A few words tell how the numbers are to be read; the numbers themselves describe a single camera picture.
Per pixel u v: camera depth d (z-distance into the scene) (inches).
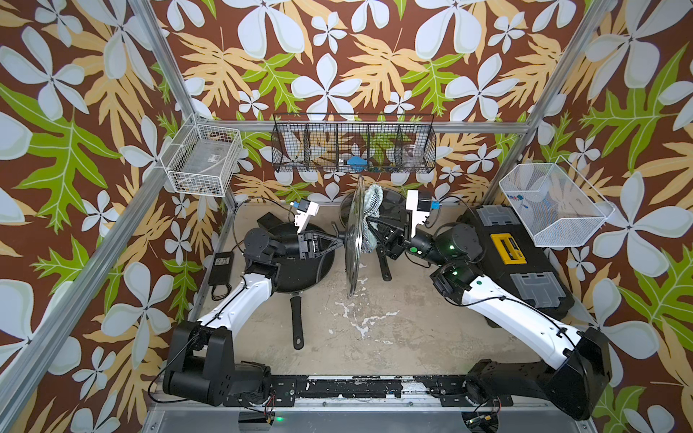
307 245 23.8
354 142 38.9
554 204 32.9
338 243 24.7
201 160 33.7
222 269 38.4
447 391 29.3
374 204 20.0
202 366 16.3
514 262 32.2
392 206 20.0
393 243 21.2
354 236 20.2
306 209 24.7
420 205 19.1
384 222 21.0
